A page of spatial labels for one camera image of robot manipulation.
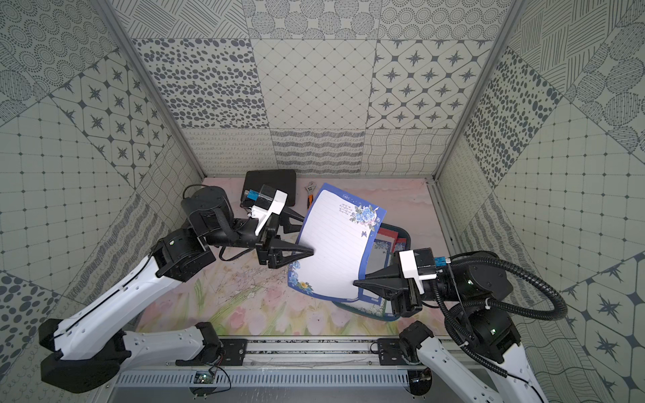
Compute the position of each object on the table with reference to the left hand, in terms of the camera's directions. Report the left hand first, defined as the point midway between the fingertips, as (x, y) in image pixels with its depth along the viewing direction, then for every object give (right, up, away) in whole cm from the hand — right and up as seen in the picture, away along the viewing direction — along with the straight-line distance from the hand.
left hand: (314, 247), depth 45 cm
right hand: (+7, -5, -1) cm, 9 cm away
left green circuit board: (-34, -43, +26) cm, 61 cm away
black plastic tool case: (-22, +18, +75) cm, 80 cm away
